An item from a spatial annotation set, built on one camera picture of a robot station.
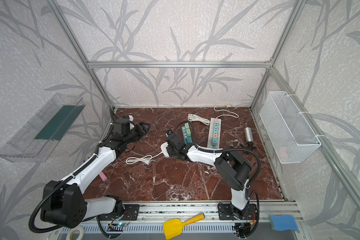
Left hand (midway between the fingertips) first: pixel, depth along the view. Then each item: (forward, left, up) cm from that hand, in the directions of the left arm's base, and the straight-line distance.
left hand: (150, 122), depth 83 cm
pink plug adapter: (+14, -41, -15) cm, 46 cm away
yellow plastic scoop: (-47, -15, -20) cm, 53 cm away
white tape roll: (-48, +29, -20) cm, 59 cm away
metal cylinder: (+5, -63, -19) cm, 66 cm away
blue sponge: (-45, -67, -17) cm, 82 cm away
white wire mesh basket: (-18, -64, +14) cm, 68 cm away
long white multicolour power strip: (+3, -39, -14) cm, 41 cm away
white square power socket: (-6, -6, -20) cm, 22 cm away
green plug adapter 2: (+4, -21, -15) cm, 26 cm away
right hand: (-4, -11, -15) cm, 19 cm away
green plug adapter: (+9, -21, -15) cm, 27 cm away
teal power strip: (0, -21, -18) cm, 28 cm away
